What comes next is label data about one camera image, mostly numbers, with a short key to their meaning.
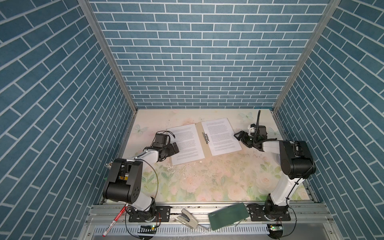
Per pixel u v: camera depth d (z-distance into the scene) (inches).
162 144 29.0
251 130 36.7
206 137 40.2
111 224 27.3
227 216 28.5
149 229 28.4
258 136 31.8
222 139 40.4
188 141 40.1
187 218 27.8
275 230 29.0
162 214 29.2
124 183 17.5
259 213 29.0
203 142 40.1
